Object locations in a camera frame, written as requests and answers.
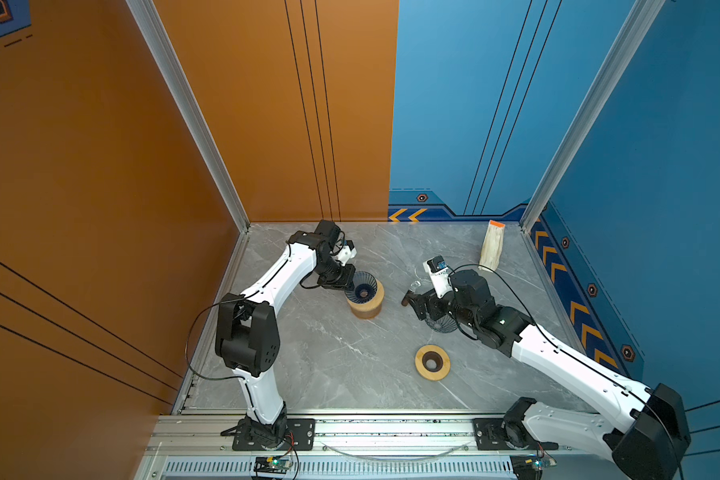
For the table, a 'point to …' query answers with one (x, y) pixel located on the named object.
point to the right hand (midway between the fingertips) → (420, 288)
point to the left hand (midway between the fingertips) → (352, 284)
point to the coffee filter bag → (492, 246)
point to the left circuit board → (272, 465)
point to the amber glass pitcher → (361, 299)
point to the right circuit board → (530, 466)
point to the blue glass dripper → (363, 288)
